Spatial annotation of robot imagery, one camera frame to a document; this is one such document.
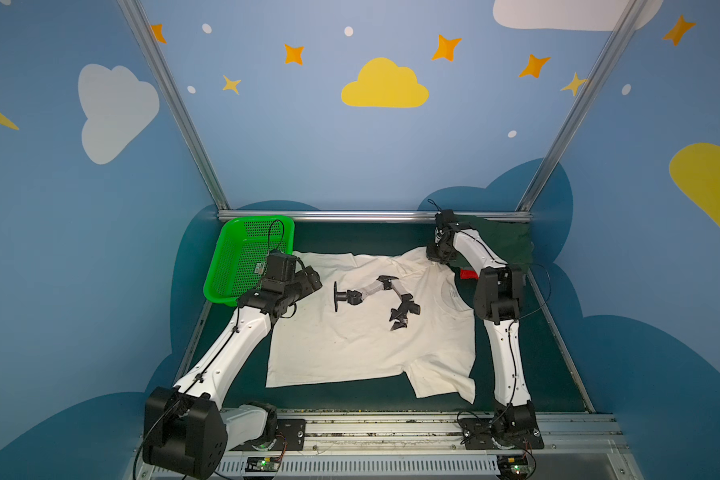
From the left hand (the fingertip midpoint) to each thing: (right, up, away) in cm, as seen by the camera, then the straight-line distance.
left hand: (311, 280), depth 84 cm
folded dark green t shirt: (+66, +12, +18) cm, 70 cm away
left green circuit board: (-10, -43, -13) cm, 46 cm away
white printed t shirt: (+19, -13, +12) cm, 26 cm away
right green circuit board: (+52, -44, -12) cm, 69 cm away
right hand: (+42, +8, +26) cm, 50 cm away
